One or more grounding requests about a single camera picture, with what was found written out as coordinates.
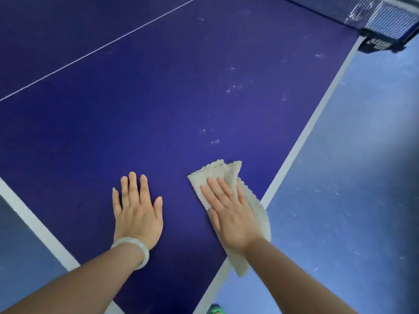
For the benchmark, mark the white jade bangle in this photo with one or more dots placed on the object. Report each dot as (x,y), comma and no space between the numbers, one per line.
(131,240)

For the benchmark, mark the black net post clamp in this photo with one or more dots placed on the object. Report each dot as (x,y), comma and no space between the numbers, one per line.
(379,44)

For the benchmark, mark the green right slipper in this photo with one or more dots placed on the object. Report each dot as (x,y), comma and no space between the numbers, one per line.
(215,310)

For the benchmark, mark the blue table net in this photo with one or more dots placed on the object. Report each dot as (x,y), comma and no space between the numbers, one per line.
(360,9)

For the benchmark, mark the person's left hand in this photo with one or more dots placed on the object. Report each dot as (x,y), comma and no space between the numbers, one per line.
(137,219)

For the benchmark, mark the grey cleaning cloth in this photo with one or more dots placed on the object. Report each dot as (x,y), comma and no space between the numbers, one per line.
(222,170)

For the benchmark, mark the person's right hand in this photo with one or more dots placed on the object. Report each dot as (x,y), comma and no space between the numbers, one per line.
(234,222)

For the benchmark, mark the person's right forearm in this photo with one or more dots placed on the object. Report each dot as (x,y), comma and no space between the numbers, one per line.
(294,281)

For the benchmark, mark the blue table tennis table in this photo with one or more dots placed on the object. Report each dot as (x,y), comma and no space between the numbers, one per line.
(131,111)

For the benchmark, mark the person's left forearm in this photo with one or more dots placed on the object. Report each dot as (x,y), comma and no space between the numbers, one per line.
(75,284)

